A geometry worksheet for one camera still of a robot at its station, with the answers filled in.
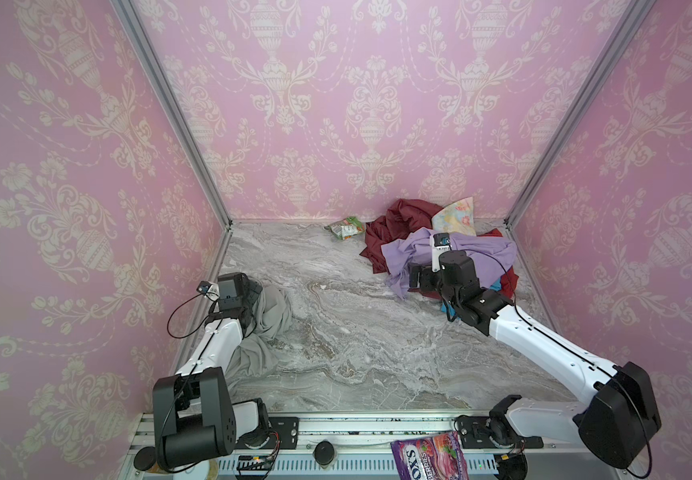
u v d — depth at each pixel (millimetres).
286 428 752
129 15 696
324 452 638
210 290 773
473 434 730
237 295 683
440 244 697
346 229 1149
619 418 397
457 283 602
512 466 711
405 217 1121
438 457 686
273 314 863
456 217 1121
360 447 729
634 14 687
